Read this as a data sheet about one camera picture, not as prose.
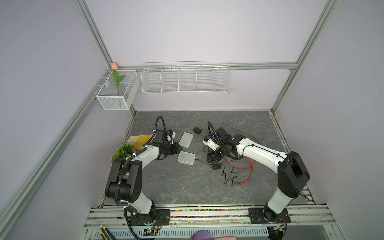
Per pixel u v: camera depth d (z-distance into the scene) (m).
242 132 1.09
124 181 0.46
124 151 0.79
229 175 0.87
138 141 1.02
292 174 0.45
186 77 1.05
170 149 0.81
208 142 0.79
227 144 0.63
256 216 0.71
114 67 0.90
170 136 0.84
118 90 0.89
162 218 0.74
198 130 1.07
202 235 0.70
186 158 0.94
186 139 1.02
